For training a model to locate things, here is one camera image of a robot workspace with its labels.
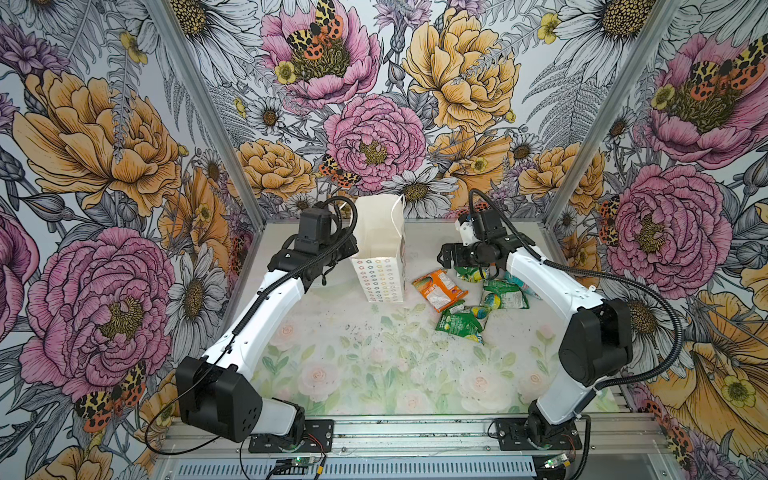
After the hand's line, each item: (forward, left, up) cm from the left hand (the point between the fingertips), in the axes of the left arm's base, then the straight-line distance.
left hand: (356, 248), depth 80 cm
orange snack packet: (+1, -25, -22) cm, 33 cm away
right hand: (+1, -27, -9) cm, 29 cm away
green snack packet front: (-11, -28, -21) cm, 37 cm away
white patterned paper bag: (-6, -6, -1) cm, 9 cm away
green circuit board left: (-44, +12, -26) cm, 52 cm away
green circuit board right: (-45, -47, -26) cm, 70 cm away
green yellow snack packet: (+6, -36, -20) cm, 41 cm away
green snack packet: (-3, -46, -20) cm, 51 cm away
